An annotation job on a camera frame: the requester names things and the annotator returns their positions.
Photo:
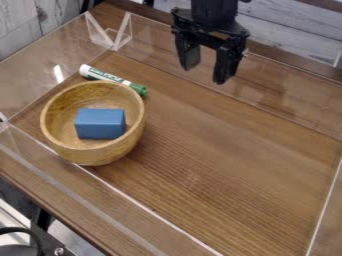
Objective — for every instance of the clear acrylic tray wall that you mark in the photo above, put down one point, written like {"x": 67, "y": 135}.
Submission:
{"x": 109, "y": 235}

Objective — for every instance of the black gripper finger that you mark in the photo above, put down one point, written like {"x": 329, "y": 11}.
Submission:
{"x": 226, "y": 64}
{"x": 189, "y": 50}

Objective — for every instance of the clear acrylic corner bracket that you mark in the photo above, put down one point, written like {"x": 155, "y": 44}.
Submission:
{"x": 107, "y": 37}

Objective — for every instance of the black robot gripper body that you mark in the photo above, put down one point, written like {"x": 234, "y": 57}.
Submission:
{"x": 210, "y": 21}

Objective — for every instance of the brown wooden bowl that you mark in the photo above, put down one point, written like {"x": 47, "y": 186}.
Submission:
{"x": 99, "y": 94}

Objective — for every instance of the green white marker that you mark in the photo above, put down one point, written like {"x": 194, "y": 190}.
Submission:
{"x": 95, "y": 74}

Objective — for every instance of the blue rectangular block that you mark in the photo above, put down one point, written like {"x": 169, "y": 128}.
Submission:
{"x": 101, "y": 123}

